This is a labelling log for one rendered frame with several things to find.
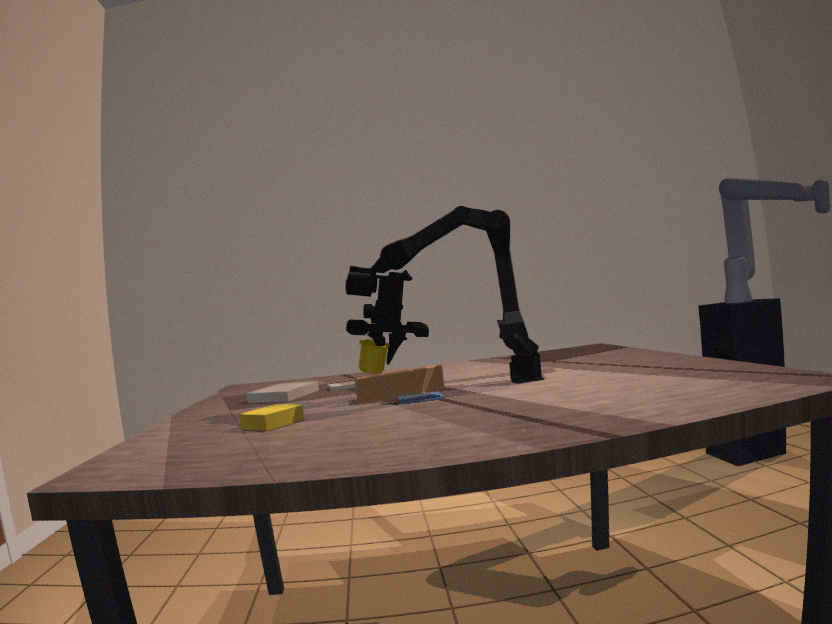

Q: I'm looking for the yellow block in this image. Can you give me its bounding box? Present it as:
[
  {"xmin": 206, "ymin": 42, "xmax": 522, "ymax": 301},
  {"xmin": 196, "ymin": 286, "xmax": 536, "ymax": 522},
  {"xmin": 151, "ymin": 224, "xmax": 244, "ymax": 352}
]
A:
[{"xmin": 239, "ymin": 404, "xmax": 305, "ymax": 431}]

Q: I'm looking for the small beige square tile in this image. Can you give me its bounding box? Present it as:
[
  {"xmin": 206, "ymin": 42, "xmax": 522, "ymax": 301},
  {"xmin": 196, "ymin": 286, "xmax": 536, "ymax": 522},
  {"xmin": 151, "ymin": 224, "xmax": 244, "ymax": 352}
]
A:
[{"xmin": 328, "ymin": 381, "xmax": 356, "ymax": 391}]

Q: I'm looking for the beige rectangular block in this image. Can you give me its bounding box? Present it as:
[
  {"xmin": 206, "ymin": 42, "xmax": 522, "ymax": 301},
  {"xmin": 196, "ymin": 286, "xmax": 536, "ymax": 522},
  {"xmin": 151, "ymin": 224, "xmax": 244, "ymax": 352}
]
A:
[{"xmin": 247, "ymin": 382, "xmax": 319, "ymax": 403}]

